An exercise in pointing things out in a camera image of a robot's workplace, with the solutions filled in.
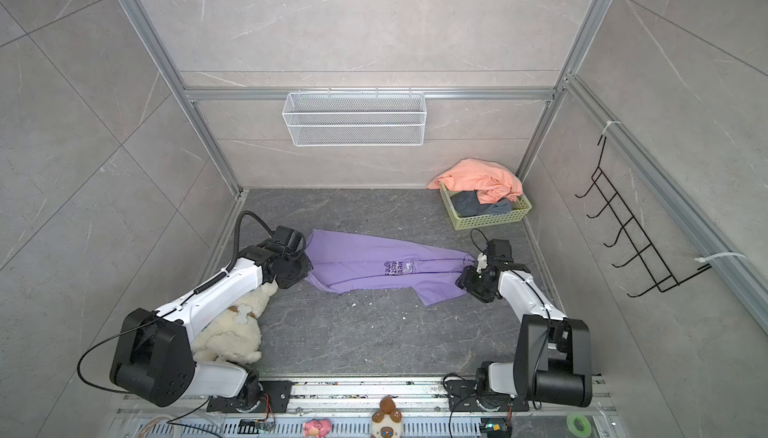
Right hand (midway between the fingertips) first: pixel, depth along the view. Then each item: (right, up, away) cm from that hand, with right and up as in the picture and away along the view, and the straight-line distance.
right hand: (464, 281), depth 90 cm
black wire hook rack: (+33, +18, -23) cm, 44 cm away
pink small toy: (-39, -28, -23) cm, 54 cm away
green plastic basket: (+24, +23, +16) cm, 37 cm away
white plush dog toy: (-62, -11, -16) cm, 65 cm away
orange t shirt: (+13, +33, +16) cm, 39 cm away
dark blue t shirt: (+7, +25, +23) cm, 35 cm away
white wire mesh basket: (-34, +53, +11) cm, 64 cm away
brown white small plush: (-24, -28, -23) cm, 43 cm away
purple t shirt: (-37, +4, +8) cm, 38 cm away
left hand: (-47, +6, -3) cm, 48 cm away
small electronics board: (-56, -31, -19) cm, 67 cm away
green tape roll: (+21, -29, -19) cm, 41 cm away
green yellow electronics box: (+3, -31, -20) cm, 37 cm away
